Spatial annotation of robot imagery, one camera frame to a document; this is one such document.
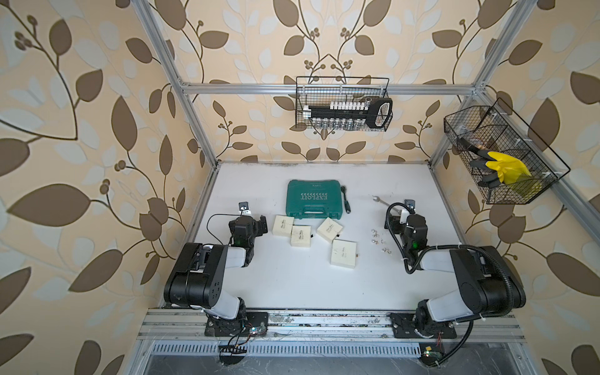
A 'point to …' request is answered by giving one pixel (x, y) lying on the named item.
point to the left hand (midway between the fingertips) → (246, 215)
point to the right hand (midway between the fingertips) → (402, 213)
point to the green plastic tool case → (314, 198)
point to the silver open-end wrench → (376, 198)
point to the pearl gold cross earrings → (384, 250)
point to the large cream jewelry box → (344, 253)
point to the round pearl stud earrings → (373, 241)
